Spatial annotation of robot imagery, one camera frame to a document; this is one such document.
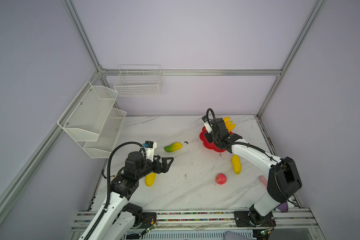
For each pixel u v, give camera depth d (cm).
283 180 45
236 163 90
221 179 82
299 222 74
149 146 64
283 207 78
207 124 76
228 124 95
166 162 65
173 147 99
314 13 70
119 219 59
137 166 55
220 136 66
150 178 84
